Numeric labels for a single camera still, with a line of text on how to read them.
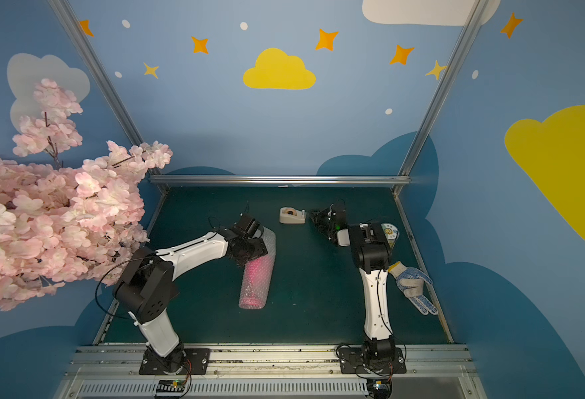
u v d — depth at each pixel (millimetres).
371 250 636
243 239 720
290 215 1076
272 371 734
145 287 472
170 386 729
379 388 733
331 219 972
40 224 441
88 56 769
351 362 741
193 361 737
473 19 708
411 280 916
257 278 835
